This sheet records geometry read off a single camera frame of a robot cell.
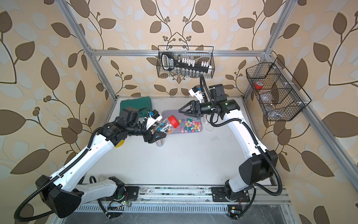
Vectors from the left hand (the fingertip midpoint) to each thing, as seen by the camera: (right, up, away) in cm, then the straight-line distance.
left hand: (160, 128), depth 70 cm
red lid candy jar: (+4, +2, -3) cm, 5 cm away
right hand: (+11, +8, -2) cm, 14 cm away
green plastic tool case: (-21, +13, +42) cm, 49 cm away
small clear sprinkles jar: (-4, -13, +21) cm, 25 cm away
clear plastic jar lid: (+31, -4, +32) cm, 45 cm away
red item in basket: (+56, +24, +11) cm, 62 cm away
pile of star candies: (+16, -2, +32) cm, 35 cm away
